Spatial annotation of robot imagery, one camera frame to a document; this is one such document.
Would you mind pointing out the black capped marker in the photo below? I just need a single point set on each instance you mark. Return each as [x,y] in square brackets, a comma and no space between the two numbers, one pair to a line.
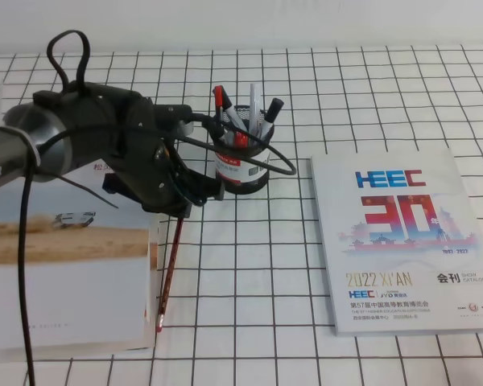
[273,110]

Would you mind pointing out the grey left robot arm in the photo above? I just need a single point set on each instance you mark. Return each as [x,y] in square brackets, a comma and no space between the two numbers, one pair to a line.
[59,132]

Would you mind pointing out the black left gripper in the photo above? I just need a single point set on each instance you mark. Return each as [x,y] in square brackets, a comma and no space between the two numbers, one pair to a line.
[147,168]

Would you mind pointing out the white pen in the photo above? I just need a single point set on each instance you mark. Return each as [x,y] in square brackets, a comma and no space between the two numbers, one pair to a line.
[255,107]

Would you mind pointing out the white booklet with desert photo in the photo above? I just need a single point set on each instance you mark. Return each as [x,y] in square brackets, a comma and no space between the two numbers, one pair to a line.
[87,273]

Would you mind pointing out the red capped marker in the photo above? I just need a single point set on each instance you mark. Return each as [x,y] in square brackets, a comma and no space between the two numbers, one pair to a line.
[224,105]

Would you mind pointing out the red pencil with eraser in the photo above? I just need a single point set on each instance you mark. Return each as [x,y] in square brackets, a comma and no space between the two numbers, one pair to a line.
[169,275]

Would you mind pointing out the HEEC show catalogue book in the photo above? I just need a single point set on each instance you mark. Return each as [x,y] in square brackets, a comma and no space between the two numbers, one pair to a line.
[402,246]

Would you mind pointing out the black mesh pen holder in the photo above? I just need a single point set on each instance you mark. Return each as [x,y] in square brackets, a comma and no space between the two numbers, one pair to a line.
[240,177]

